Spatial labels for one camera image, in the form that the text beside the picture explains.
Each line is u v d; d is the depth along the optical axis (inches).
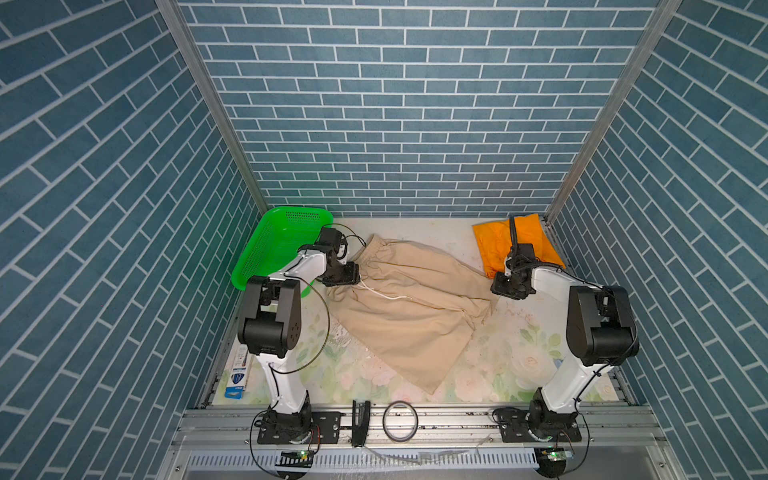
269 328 20.0
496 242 42.6
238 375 31.8
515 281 30.3
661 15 27.8
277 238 43.1
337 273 33.2
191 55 30.1
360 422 28.5
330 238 31.7
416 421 29.4
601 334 19.5
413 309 37.1
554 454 28.3
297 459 28.4
